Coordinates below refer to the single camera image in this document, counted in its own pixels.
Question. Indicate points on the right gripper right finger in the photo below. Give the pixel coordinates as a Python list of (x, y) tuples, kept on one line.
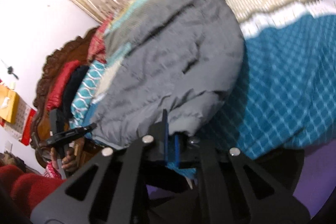
[(232, 188)]

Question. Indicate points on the teal wave pattern pillow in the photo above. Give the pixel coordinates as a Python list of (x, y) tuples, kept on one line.
[(85, 93)]

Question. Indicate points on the carved wooden headboard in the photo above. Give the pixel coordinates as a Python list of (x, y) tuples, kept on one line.
[(73, 50)]

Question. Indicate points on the black pillow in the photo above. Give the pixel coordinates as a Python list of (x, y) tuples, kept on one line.
[(71, 89)]

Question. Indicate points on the red floral quilt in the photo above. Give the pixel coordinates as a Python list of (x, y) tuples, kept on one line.
[(96, 50)]

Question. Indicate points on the red wall calendar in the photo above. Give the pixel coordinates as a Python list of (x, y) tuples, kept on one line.
[(20, 130)]

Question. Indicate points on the red sweater sleeve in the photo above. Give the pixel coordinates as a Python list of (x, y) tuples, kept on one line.
[(27, 190)]

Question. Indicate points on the black wall hook ornament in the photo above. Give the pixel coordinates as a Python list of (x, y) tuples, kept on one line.
[(10, 71)]

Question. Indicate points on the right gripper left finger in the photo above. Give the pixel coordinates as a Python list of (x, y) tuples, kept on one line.
[(111, 187)]

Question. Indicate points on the yellow paper bag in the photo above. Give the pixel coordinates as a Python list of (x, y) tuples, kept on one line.
[(9, 101)]

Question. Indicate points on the blue checkered blanket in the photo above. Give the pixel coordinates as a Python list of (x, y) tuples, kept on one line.
[(276, 88)]

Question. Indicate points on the person's left hand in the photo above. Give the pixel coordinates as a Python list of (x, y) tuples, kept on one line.
[(69, 162)]

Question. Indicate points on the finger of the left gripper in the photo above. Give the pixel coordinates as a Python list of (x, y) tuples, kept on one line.
[(66, 137)]

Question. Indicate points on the red pillow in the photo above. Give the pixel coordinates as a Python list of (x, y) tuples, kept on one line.
[(54, 99)]

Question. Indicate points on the grey puffer jacket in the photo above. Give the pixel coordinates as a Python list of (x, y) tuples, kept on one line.
[(184, 60)]

